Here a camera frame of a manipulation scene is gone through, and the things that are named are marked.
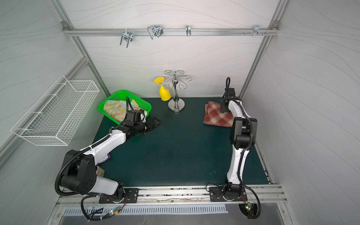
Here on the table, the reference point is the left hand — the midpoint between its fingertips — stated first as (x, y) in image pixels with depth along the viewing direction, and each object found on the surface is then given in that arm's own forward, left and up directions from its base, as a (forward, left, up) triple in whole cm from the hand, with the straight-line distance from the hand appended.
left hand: (156, 125), depth 86 cm
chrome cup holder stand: (+29, -10, -13) cm, 34 cm away
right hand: (+19, -51, -3) cm, 55 cm away
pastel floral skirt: (+23, +38, -13) cm, 46 cm away
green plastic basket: (+34, +36, -8) cm, 50 cm away
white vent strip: (-43, +26, -17) cm, 53 cm away
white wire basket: (-9, +47, +17) cm, 51 cm away
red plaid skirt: (+17, -39, -11) cm, 44 cm away
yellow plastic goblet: (+25, -2, +3) cm, 26 cm away
